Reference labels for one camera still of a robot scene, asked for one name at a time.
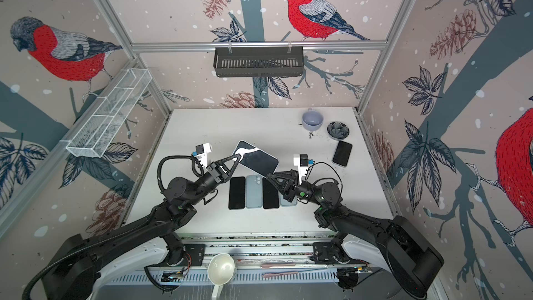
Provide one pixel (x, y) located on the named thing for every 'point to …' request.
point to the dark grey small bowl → (338, 130)
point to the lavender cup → (312, 120)
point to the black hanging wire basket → (259, 63)
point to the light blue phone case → (254, 191)
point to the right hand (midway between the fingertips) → (266, 181)
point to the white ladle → (221, 270)
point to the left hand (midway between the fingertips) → (239, 161)
